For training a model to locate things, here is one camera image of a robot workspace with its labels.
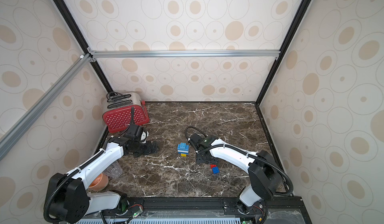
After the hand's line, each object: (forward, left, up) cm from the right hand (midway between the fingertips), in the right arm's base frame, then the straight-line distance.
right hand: (209, 160), depth 84 cm
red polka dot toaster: (+24, +53, +14) cm, 60 cm away
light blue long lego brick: (+4, +15, +6) cm, 16 cm away
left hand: (+3, +29, +6) cm, 30 cm away
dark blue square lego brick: (-5, -4, -1) cm, 6 cm away
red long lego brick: (-2, -2, -4) cm, 5 cm away
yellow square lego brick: (+4, +15, -4) cm, 16 cm away
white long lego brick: (+4, +15, +2) cm, 16 cm away
